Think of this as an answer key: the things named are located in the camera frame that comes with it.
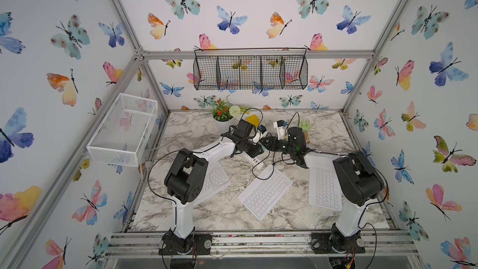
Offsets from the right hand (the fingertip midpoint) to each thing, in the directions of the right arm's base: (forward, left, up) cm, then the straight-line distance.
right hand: (262, 139), depth 91 cm
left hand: (-2, 0, -4) cm, 5 cm away
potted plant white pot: (+14, +21, +1) cm, 25 cm away
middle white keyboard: (-23, 0, -13) cm, 27 cm away
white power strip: (-6, +4, -11) cm, 13 cm away
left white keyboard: (-17, +22, -13) cm, 30 cm away
